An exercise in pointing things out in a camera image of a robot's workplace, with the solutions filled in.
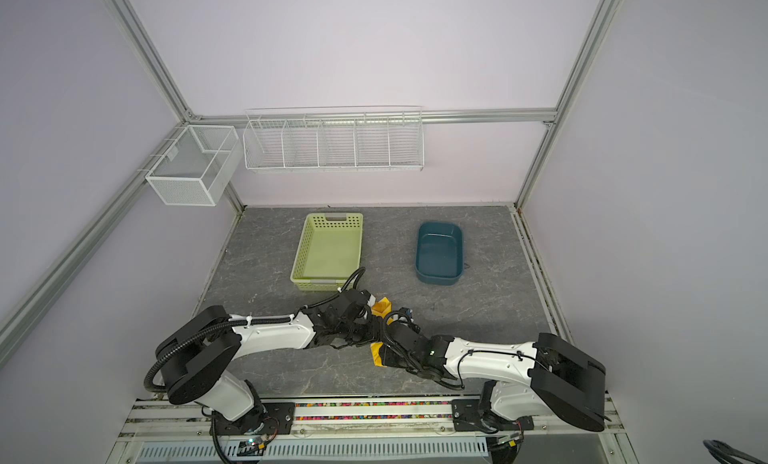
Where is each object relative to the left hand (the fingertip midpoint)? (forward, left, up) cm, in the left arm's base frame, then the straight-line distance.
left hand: (387, 340), depth 83 cm
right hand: (-4, +2, -1) cm, 4 cm away
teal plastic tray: (+33, -20, -6) cm, 39 cm away
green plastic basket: (+32, +19, -1) cm, 37 cm away
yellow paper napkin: (+11, +1, -2) cm, 11 cm away
